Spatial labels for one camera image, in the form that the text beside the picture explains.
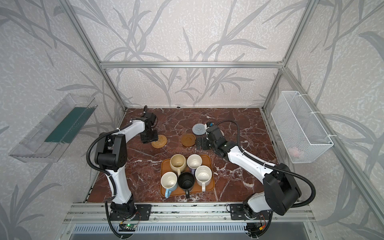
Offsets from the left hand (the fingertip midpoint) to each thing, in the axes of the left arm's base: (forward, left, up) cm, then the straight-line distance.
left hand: (155, 135), depth 99 cm
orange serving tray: (-16, -35, -3) cm, 39 cm away
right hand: (-7, -32, +11) cm, 35 cm away
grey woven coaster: (+8, -29, -4) cm, 31 cm away
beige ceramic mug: (-18, -17, -1) cm, 25 cm away
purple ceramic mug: (-18, -27, 0) cm, 32 cm away
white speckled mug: (-27, -32, -1) cm, 42 cm away
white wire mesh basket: (-20, -73, +32) cm, 82 cm away
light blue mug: (-30, -14, 0) cm, 33 cm away
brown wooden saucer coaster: (-1, -22, -4) cm, 22 cm away
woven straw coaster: (-4, -4, -3) cm, 7 cm away
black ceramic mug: (-29, -23, -2) cm, 37 cm away
